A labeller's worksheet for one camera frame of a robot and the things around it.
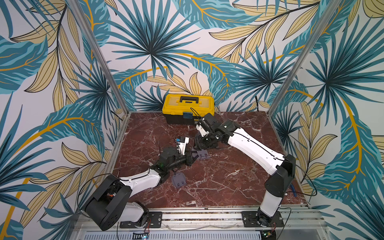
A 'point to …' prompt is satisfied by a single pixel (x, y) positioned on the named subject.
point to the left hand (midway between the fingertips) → (200, 155)
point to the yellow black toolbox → (186, 109)
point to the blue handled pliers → (293, 190)
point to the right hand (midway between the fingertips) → (198, 145)
